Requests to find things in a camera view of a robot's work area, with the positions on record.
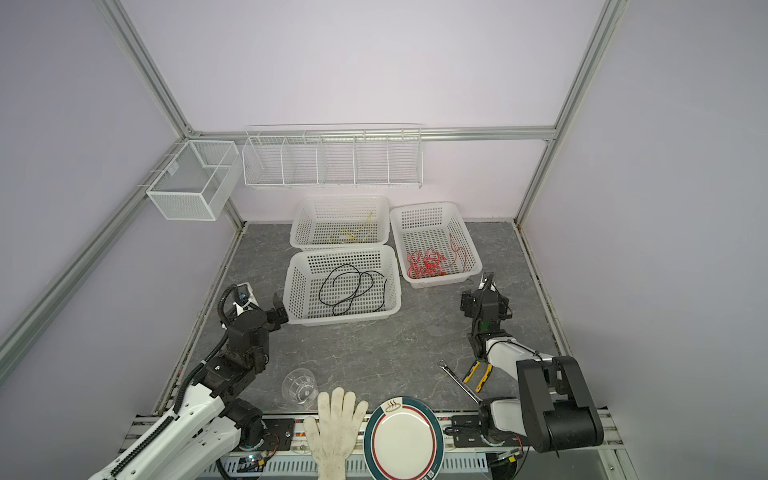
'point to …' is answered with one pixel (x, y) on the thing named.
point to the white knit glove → (333, 437)
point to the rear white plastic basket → (340, 220)
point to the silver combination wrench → (459, 382)
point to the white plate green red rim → (404, 439)
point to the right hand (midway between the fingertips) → (488, 295)
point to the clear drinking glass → (300, 385)
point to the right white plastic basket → (433, 247)
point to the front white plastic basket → (327, 286)
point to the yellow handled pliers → (479, 386)
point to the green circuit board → (251, 463)
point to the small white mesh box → (198, 183)
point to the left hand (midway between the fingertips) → (260, 303)
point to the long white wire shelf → (334, 156)
